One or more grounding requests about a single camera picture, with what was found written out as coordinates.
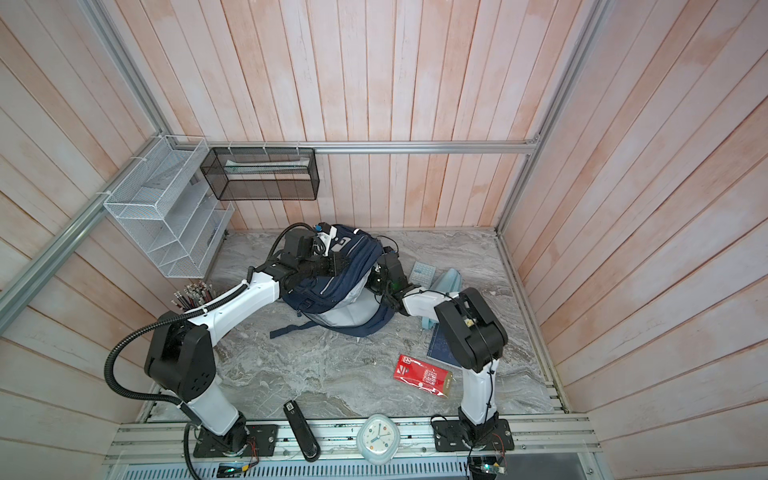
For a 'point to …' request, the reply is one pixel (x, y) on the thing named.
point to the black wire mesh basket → (263, 173)
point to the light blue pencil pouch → (449, 281)
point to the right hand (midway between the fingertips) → (353, 271)
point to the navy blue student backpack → (343, 300)
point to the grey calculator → (422, 274)
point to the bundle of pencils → (194, 295)
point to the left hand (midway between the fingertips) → (350, 265)
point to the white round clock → (378, 439)
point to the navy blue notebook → (438, 347)
